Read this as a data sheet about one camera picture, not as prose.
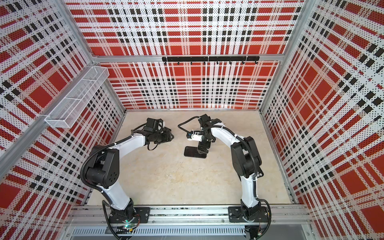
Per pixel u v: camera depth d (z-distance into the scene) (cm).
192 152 99
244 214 65
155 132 80
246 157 52
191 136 83
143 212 74
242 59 88
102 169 48
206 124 71
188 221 73
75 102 74
